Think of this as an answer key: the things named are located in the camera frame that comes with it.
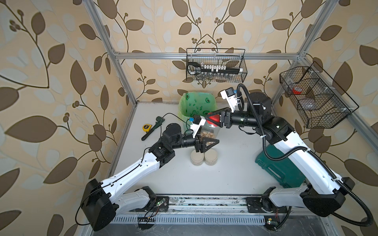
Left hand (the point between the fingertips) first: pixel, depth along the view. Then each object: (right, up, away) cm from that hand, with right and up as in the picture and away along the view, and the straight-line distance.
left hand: (213, 134), depth 62 cm
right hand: (-2, +8, -2) cm, 9 cm away
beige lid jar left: (-6, -16, +21) cm, 27 cm away
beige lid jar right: (+2, -16, +22) cm, 28 cm away
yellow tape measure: (-42, 0, +41) cm, 58 cm away
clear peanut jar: (-2, +2, +3) cm, 4 cm away
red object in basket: (+49, +22, +19) cm, 57 cm away
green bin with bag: (-4, +16, +35) cm, 38 cm away
